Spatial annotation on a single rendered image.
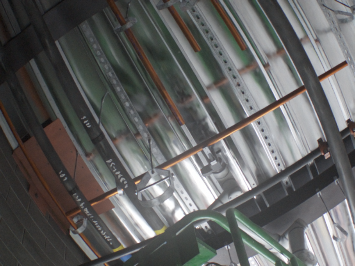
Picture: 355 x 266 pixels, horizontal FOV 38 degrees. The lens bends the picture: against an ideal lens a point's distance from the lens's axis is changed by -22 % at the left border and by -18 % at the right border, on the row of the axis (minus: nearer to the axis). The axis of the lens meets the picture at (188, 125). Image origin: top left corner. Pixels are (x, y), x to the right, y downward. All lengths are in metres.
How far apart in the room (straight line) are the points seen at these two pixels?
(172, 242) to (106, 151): 0.77
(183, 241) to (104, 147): 0.78
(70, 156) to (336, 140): 1.63
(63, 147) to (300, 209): 1.50
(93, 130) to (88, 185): 0.78
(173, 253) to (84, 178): 1.45
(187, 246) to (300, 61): 0.94
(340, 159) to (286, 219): 0.93
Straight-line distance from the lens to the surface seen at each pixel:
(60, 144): 3.51
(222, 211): 2.85
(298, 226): 3.46
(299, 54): 2.56
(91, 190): 3.61
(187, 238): 2.33
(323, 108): 2.67
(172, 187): 2.83
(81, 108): 2.84
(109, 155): 2.92
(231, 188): 3.23
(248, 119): 3.15
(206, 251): 2.32
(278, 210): 3.79
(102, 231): 3.13
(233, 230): 2.19
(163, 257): 2.37
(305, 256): 2.93
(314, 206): 3.64
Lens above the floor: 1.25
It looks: 69 degrees up
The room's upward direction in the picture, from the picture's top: 15 degrees counter-clockwise
